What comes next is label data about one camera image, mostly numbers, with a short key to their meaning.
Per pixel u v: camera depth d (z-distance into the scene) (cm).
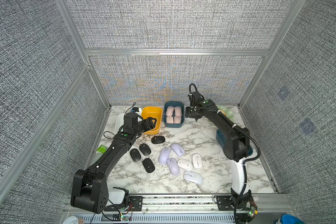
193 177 81
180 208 73
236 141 54
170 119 106
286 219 61
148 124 73
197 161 86
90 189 41
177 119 106
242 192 62
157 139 97
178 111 113
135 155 90
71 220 67
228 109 116
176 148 90
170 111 113
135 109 73
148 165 84
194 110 69
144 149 92
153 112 113
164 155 90
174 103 115
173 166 84
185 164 85
